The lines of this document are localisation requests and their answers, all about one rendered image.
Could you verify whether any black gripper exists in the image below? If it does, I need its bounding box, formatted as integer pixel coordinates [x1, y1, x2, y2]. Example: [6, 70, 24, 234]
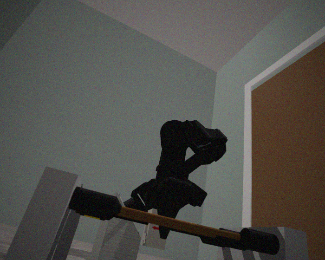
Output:
[144, 159, 195, 239]

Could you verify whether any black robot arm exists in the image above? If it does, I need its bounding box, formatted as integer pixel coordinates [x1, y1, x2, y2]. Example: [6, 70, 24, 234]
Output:
[124, 120, 227, 212]

